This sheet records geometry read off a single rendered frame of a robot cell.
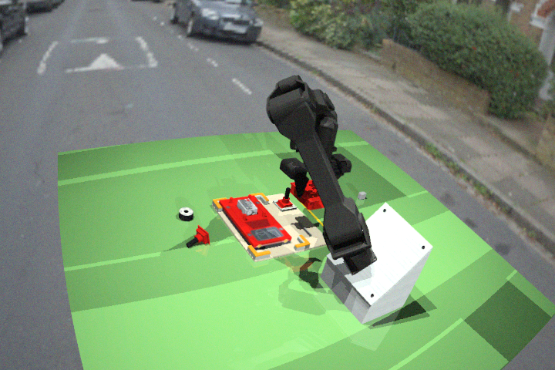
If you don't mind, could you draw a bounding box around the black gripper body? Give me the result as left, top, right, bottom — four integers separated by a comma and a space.
280, 143, 352, 180

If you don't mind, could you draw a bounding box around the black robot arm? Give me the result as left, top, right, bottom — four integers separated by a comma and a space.
266, 75, 377, 275

